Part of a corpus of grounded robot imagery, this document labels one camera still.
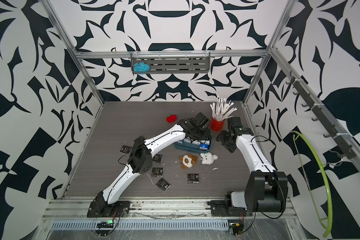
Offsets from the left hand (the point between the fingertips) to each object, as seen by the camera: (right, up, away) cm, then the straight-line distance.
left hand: (207, 133), depth 91 cm
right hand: (+7, -3, -4) cm, 8 cm away
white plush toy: (0, -14, -2) cm, 14 cm away
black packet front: (-25, -26, -11) cm, 38 cm away
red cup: (+7, +4, +6) cm, 10 cm away
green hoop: (+34, -13, -39) cm, 53 cm away
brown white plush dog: (-11, -15, -3) cm, 19 cm away
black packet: (-29, -21, -6) cm, 36 cm away
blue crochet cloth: (-39, +39, +1) cm, 56 cm away
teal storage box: (-11, -7, +6) cm, 15 cm away
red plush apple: (-22, +9, +17) cm, 30 cm away
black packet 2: (-9, -23, -9) cm, 27 cm away
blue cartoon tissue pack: (-1, -8, +3) cm, 9 cm away
